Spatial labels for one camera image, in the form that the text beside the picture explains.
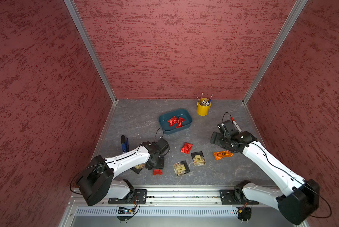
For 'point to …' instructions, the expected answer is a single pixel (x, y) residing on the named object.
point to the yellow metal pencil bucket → (203, 106)
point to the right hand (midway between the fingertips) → (217, 143)
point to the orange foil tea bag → (219, 154)
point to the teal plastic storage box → (165, 125)
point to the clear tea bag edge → (138, 168)
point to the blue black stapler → (125, 144)
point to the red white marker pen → (236, 125)
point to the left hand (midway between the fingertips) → (158, 170)
